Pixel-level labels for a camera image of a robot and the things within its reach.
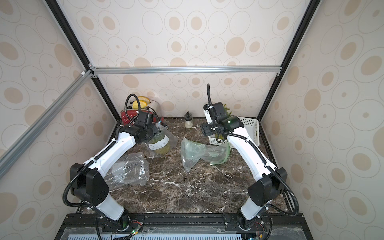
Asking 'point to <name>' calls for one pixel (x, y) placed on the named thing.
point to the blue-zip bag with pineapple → (164, 141)
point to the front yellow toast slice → (143, 104)
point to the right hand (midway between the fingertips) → (206, 127)
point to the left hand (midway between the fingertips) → (160, 128)
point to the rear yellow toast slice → (144, 98)
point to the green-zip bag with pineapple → (192, 152)
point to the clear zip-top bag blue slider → (131, 169)
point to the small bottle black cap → (188, 121)
